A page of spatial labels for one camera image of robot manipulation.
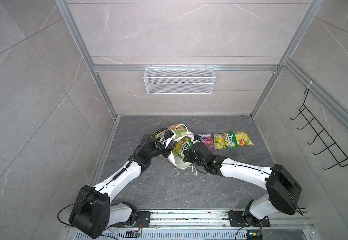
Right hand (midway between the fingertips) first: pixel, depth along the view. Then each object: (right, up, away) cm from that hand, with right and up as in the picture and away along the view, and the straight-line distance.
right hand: (182, 151), depth 84 cm
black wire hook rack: (+63, +1, -26) cm, 68 cm away
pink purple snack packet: (+18, +6, +17) cm, 25 cm away
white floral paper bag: (-1, +12, +3) cm, 12 cm away
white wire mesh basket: (-1, +46, +16) cm, 49 cm away
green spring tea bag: (0, +4, +2) cm, 4 cm away
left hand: (-4, +8, -5) cm, 10 cm away
